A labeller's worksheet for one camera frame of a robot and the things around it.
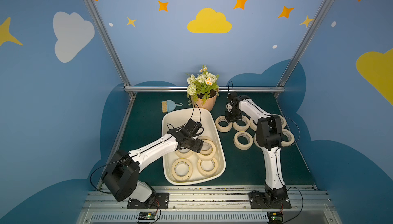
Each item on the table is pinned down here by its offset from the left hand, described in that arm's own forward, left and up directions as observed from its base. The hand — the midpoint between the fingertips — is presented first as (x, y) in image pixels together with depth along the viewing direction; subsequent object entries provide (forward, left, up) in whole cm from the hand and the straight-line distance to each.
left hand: (197, 141), depth 85 cm
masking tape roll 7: (-12, -6, -8) cm, 16 cm away
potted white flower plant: (+25, -2, +17) cm, 30 cm away
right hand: (+21, -23, -6) cm, 32 cm away
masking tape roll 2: (+8, -60, -7) cm, 61 cm away
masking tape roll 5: (-6, -5, -4) cm, 9 cm away
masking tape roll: (+21, -59, -7) cm, 63 cm away
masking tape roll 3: (+9, -31, -6) cm, 33 cm away
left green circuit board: (-34, +23, -10) cm, 43 cm away
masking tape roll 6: (-18, +9, -7) cm, 21 cm away
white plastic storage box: (-11, +7, -9) cm, 16 cm away
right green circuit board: (-33, -39, -12) cm, 53 cm away
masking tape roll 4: (+13, -17, -6) cm, 22 cm away
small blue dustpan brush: (+34, +22, -10) cm, 42 cm away
